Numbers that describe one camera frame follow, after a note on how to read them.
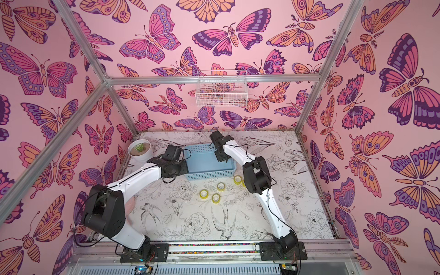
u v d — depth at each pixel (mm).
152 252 723
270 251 734
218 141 800
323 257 730
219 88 953
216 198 898
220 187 925
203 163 1062
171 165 670
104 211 447
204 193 907
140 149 971
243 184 687
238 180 948
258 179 637
